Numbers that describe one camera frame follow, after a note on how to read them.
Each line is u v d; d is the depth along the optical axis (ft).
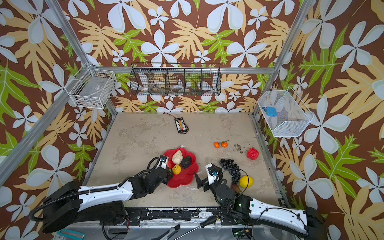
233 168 2.84
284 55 2.77
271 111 2.83
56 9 2.25
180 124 3.65
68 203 1.37
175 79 3.21
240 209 1.88
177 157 2.90
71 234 2.29
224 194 1.79
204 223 2.36
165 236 2.26
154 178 2.02
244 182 2.67
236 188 2.69
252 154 2.98
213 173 2.00
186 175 2.88
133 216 2.42
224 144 3.29
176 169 2.82
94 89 2.81
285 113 2.74
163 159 2.36
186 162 2.90
